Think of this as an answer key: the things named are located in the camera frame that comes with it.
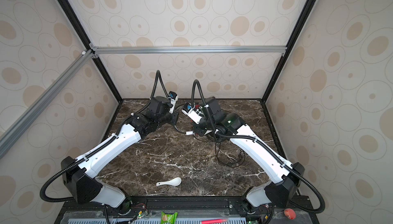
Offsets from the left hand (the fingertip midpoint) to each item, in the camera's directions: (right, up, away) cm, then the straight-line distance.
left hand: (181, 109), depth 75 cm
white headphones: (+3, -11, -2) cm, 12 cm away
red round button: (+50, -47, -6) cm, 69 cm away
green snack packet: (-5, -49, -6) cm, 50 cm away
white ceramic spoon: (-4, -38, +6) cm, 39 cm away
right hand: (+6, -5, -3) cm, 9 cm away
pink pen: (+16, -51, -6) cm, 54 cm away
